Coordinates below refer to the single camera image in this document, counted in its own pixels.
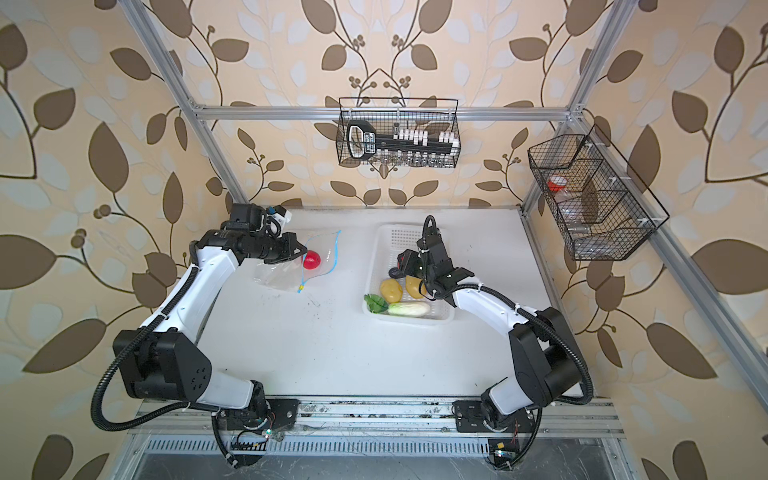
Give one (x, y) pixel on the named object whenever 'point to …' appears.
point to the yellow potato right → (413, 287)
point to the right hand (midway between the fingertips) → (405, 260)
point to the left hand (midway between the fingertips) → (307, 246)
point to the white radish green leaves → (377, 304)
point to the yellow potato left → (391, 290)
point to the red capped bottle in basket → (557, 184)
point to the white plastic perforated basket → (386, 242)
